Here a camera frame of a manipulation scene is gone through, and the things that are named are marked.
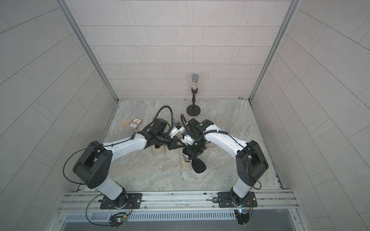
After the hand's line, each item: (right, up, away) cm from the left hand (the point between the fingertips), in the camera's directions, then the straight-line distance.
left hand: (185, 145), depth 81 cm
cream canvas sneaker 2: (0, -9, -5) cm, 10 cm away
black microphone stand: (+5, +20, +30) cm, 36 cm away
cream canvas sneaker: (-15, -5, +2) cm, 16 cm away
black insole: (+7, -8, -11) cm, 15 cm away
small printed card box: (-36, +10, +18) cm, 42 cm away
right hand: (+3, -6, -3) cm, 7 cm away
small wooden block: (-43, +11, +21) cm, 49 cm away
